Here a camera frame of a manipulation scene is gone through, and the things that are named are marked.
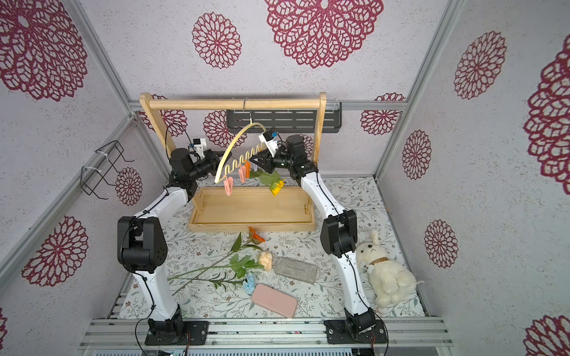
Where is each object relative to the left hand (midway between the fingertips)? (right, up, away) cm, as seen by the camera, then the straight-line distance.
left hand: (232, 152), depth 86 cm
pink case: (+17, -55, -5) cm, 58 cm away
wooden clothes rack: (-3, -23, +24) cm, 34 cm away
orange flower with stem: (+1, -37, +5) cm, 38 cm away
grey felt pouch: (+25, -45, 0) cm, 52 cm away
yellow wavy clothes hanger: (+11, 0, -3) cm, 11 cm away
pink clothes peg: (+6, -10, -13) cm, 18 cm away
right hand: (+7, -1, -2) cm, 8 cm away
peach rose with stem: (+3, -44, +2) cm, 44 cm away
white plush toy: (+56, -46, -11) cm, 73 cm away
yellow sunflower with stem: (+16, -11, -1) cm, 19 cm away
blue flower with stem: (+7, -49, -5) cm, 49 cm away
